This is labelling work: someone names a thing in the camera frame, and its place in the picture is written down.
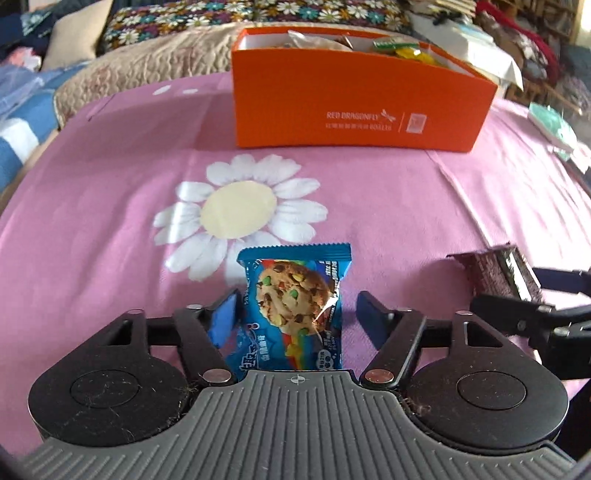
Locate red garment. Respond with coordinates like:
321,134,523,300
475,0,559,70

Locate blue cookie packet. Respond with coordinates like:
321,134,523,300
236,243,352,381

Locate long floral cushion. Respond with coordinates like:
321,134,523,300
102,0,254,44
254,0,411,33

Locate white cloth side table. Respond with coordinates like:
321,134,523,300
406,11,525,88

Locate pink floral tablecloth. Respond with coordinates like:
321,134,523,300
0,71,591,402

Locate bookshelf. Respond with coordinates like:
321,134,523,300
531,0,578,42

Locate dark red snack packet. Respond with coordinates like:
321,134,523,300
447,243,546,305

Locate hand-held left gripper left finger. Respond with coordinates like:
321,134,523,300
88,288,240,386

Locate dark blue clothes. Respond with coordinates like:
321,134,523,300
0,9,56,47

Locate round cake clear packet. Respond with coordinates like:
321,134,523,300
287,30,355,51

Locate beige quilted sofa cover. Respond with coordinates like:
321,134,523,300
53,23,259,134

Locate wicker chair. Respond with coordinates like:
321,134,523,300
503,46,583,116

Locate beige pillow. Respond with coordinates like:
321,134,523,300
41,0,114,70

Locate orange cardboard box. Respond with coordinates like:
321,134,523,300
231,26,499,153

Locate green tissue pack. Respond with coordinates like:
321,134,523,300
529,102,583,160

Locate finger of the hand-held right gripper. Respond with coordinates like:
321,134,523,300
470,295,591,342
531,267,591,296

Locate blue striped blanket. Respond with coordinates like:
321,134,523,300
0,60,61,185

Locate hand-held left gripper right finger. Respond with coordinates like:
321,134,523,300
358,291,522,388

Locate yellow crinkled snack packet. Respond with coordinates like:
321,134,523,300
392,45,435,64

